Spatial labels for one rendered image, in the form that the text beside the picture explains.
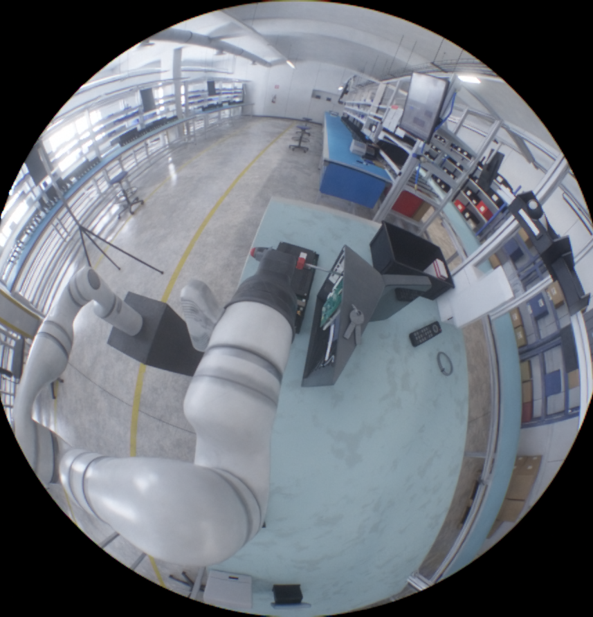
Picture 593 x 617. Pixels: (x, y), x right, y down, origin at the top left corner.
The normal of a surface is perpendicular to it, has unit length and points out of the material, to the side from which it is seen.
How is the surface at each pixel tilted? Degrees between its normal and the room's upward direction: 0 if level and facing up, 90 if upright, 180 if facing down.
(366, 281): 0
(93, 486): 34
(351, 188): 90
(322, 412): 0
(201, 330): 66
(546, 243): 93
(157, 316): 0
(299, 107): 90
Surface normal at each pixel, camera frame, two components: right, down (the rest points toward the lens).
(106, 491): -0.24, -0.72
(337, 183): -0.12, 0.89
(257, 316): 0.32, -0.71
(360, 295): 0.16, -0.41
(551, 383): -0.98, -0.18
